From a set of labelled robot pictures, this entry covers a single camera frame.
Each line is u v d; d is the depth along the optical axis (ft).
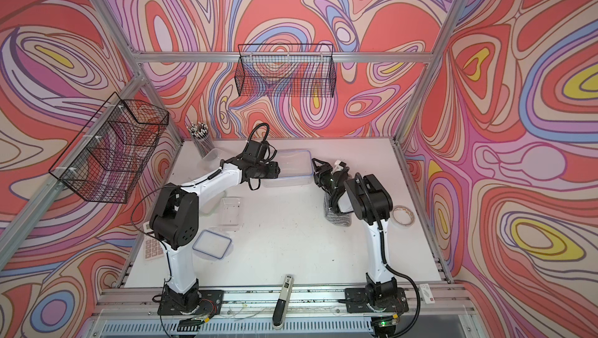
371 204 1.86
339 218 2.96
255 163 2.47
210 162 3.62
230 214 3.08
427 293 2.44
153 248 2.74
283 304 2.32
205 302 2.38
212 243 2.74
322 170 3.03
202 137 3.27
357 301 2.40
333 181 2.96
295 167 3.40
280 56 2.86
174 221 1.66
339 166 3.17
